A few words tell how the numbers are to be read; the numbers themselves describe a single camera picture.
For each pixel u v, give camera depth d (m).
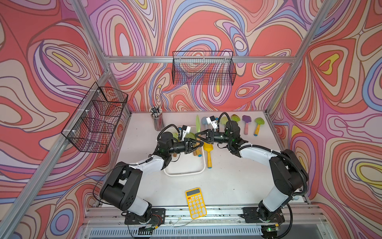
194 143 0.75
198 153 0.93
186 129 0.76
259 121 1.11
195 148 0.73
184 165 0.93
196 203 0.77
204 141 0.77
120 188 0.44
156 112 0.96
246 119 1.15
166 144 0.68
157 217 0.72
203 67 0.96
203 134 0.76
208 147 0.96
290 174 0.47
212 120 0.77
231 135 0.65
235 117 1.15
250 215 0.73
